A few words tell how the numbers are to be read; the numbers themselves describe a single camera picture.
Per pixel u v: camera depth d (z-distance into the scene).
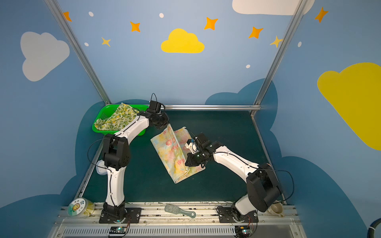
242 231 0.71
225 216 0.74
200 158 0.70
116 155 0.56
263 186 0.43
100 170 0.87
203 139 0.68
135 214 0.75
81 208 0.69
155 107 0.80
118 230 0.71
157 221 0.73
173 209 0.76
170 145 0.95
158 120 0.85
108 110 1.13
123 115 1.12
